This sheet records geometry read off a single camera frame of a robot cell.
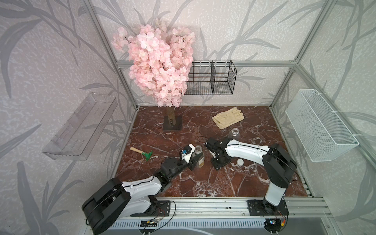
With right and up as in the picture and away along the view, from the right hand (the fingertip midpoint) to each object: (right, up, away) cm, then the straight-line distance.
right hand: (217, 164), depth 88 cm
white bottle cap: (+14, +1, +1) cm, 14 cm away
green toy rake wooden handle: (-45, +4, +5) cm, 45 cm away
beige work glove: (+8, +27, +24) cm, 37 cm away
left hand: (-11, +10, -11) cm, 18 cm away
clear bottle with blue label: (+10, +18, -1) cm, 21 cm away
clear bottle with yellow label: (-11, +9, -14) cm, 20 cm away
